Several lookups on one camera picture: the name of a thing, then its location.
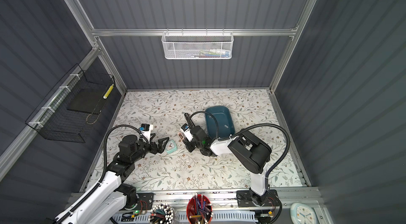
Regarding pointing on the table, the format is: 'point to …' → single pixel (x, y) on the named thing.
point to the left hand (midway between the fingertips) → (161, 136)
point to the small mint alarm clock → (171, 146)
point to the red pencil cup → (199, 210)
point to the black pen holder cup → (162, 213)
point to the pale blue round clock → (301, 213)
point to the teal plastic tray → (224, 117)
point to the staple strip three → (226, 126)
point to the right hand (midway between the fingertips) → (186, 140)
